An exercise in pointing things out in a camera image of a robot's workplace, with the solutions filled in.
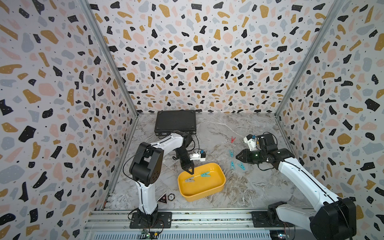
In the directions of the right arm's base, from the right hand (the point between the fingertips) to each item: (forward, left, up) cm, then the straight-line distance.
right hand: (237, 157), depth 80 cm
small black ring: (-17, +36, -15) cm, 42 cm away
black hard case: (+34, +46, -9) cm, 58 cm away
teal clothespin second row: (+10, 0, -14) cm, 18 cm away
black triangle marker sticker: (-18, +40, -14) cm, 46 cm away
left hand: (-4, +25, -10) cm, 27 cm away
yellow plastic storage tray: (-8, +17, -11) cm, 22 cm away
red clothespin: (+23, -2, -15) cm, 27 cm away
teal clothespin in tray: (-5, +17, -11) cm, 21 cm away
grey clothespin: (-8, +25, -12) cm, 29 cm away
